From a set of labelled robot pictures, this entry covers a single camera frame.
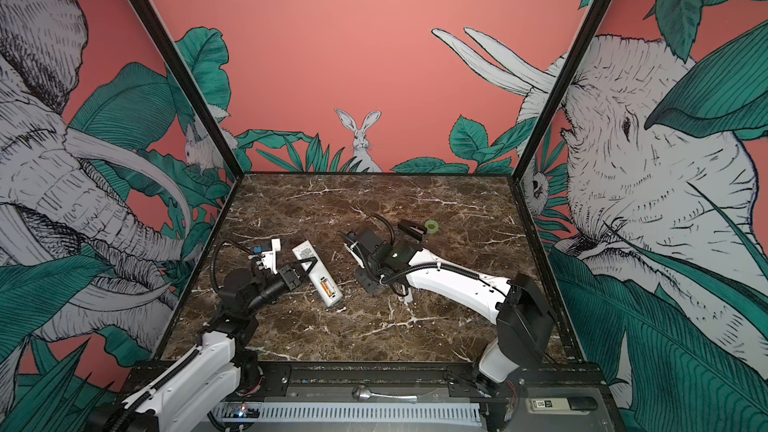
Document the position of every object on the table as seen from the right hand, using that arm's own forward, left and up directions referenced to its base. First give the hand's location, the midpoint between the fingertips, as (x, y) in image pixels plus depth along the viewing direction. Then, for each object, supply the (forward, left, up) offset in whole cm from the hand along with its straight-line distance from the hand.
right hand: (360, 270), depth 79 cm
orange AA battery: (-5, +9, -1) cm, 10 cm away
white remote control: (-2, +11, +2) cm, 11 cm away
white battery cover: (-2, -13, -14) cm, 19 cm away
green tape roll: (+24, -22, -14) cm, 35 cm away
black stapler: (+21, -17, -12) cm, 29 cm away
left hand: (+1, +11, +5) cm, 12 cm away
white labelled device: (-29, -51, -10) cm, 59 cm away
